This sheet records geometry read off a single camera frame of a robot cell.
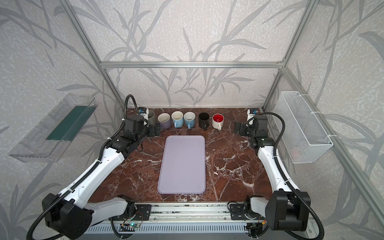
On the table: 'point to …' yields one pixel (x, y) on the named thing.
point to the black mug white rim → (203, 120)
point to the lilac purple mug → (164, 119)
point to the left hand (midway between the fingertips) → (154, 118)
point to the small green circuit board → (133, 225)
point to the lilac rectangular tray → (182, 165)
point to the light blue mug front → (177, 116)
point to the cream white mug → (217, 120)
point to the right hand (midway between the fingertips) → (243, 119)
